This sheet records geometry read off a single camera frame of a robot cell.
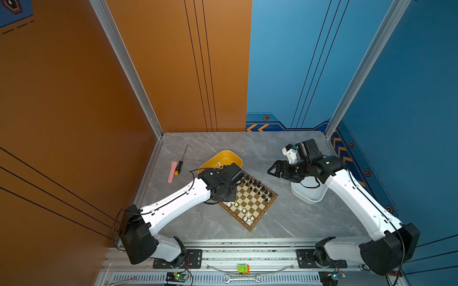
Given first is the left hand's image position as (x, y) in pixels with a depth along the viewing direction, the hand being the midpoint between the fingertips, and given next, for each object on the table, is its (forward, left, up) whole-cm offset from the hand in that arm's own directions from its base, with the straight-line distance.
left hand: (230, 194), depth 77 cm
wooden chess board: (+4, -11, -12) cm, 17 cm away
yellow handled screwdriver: (+26, +31, -14) cm, 43 cm away
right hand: (+6, -18, +8) cm, 20 cm away
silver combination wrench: (-29, 0, -14) cm, 32 cm away
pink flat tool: (+23, +34, -13) cm, 43 cm away
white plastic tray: (-6, -28, +17) cm, 33 cm away
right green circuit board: (-28, -40, -15) cm, 51 cm away
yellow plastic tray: (+26, +8, -11) cm, 29 cm away
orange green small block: (-26, -6, -12) cm, 29 cm away
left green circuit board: (-28, +21, -16) cm, 39 cm away
